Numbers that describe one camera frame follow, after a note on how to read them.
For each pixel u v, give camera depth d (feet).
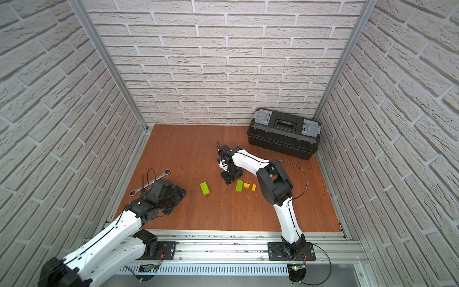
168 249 2.44
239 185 3.04
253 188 3.02
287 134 3.12
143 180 3.10
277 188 1.79
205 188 2.93
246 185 3.02
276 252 2.39
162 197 2.11
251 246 2.54
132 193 2.94
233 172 2.71
